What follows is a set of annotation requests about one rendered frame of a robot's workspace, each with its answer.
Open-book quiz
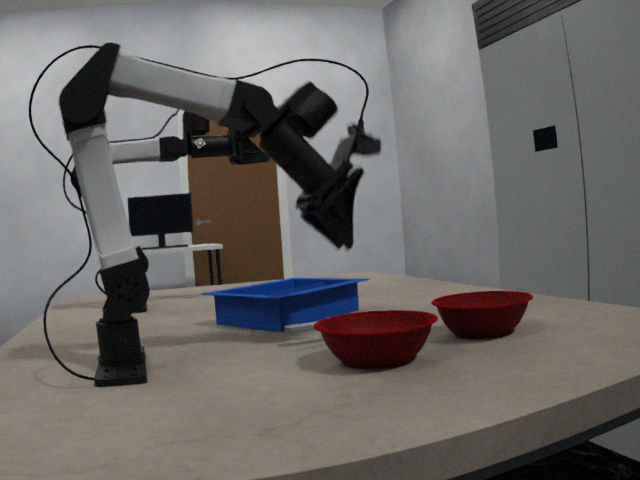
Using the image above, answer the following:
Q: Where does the grey scoop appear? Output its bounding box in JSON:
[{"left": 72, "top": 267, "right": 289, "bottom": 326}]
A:
[{"left": 285, "top": 321, "right": 318, "bottom": 333}]

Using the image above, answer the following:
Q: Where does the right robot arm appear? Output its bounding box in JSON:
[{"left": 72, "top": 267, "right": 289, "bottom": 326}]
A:
[{"left": 57, "top": 42, "right": 337, "bottom": 387}]

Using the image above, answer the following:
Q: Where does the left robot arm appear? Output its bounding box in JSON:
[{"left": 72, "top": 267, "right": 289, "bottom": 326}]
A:
[{"left": 108, "top": 111, "right": 211, "bottom": 273}]

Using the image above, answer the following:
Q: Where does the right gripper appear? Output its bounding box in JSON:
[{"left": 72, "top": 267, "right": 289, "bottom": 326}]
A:
[{"left": 281, "top": 140, "right": 364, "bottom": 248}]

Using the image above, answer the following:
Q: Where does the dark red bowl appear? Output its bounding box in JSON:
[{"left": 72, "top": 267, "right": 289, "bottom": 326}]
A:
[
  {"left": 314, "top": 310, "right": 438, "bottom": 369},
  {"left": 432, "top": 291, "right": 533, "bottom": 339}
]

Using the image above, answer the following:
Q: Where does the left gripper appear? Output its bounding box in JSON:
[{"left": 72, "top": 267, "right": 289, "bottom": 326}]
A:
[{"left": 209, "top": 128, "right": 269, "bottom": 165}]

